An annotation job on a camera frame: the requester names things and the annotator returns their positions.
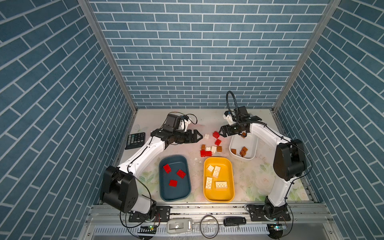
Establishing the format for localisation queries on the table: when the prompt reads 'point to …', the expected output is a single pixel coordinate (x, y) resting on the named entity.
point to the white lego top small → (210, 168)
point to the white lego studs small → (208, 148)
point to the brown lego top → (234, 151)
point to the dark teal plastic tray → (175, 178)
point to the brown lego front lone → (244, 149)
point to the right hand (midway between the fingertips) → (223, 129)
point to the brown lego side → (242, 153)
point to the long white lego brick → (216, 171)
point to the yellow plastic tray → (227, 174)
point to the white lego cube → (213, 149)
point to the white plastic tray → (250, 142)
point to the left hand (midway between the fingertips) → (197, 137)
